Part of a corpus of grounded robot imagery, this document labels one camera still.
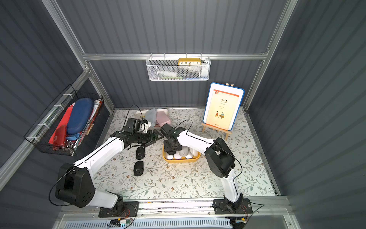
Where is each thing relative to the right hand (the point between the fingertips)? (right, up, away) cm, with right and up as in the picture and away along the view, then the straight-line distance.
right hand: (172, 146), depth 90 cm
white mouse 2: (+15, -4, 0) cm, 16 cm away
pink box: (-9, +18, +15) cm, 25 cm away
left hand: (-6, +6, -8) cm, 11 cm away
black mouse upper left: (-21, -4, +1) cm, 21 cm away
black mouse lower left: (-20, -13, -5) cm, 24 cm away
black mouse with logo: (0, -4, -3) cm, 4 cm away
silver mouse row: (-1, -7, 0) cm, 7 cm away
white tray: (-28, +22, +25) cm, 43 cm away
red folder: (-50, +9, -25) cm, 57 cm away
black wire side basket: (-54, +10, -30) cm, 63 cm away
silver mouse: (+11, -6, +2) cm, 13 cm away
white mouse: (+3, -6, +1) cm, 7 cm away
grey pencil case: (-18, +20, +18) cm, 33 cm away
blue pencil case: (-46, +19, -18) cm, 53 cm away
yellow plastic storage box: (+5, -9, -1) cm, 10 cm away
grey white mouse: (+8, -3, -2) cm, 9 cm away
